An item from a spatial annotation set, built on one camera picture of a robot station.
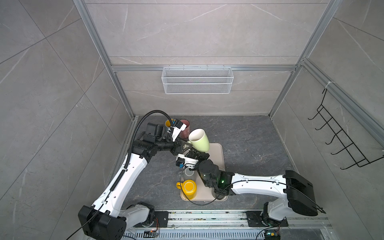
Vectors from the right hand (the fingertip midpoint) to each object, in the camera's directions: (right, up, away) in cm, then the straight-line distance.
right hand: (193, 145), depth 72 cm
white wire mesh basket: (+2, +41, +28) cm, 50 cm away
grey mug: (-3, -15, +6) cm, 17 cm away
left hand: (-2, +2, -2) cm, 4 cm away
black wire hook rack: (+69, +5, -5) cm, 69 cm away
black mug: (+13, -26, +3) cm, 29 cm away
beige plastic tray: (+15, -8, +27) cm, 32 cm away
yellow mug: (-2, -22, +2) cm, 22 cm away
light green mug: (+3, +3, -8) cm, 9 cm away
